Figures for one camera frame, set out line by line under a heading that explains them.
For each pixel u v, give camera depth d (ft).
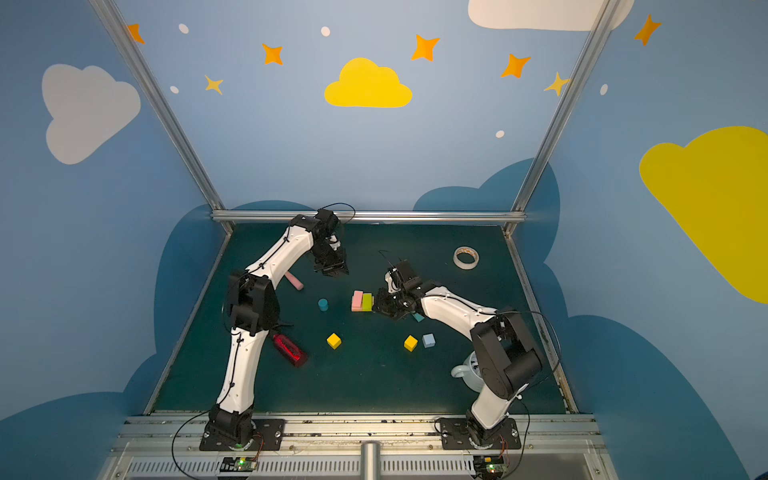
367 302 3.21
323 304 3.14
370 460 2.25
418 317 3.12
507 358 1.52
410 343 2.90
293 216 2.51
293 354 2.76
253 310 1.99
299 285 3.32
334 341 2.91
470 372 2.56
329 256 2.83
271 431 2.47
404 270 2.40
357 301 3.19
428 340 2.90
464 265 3.62
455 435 2.45
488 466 2.34
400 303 2.23
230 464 2.35
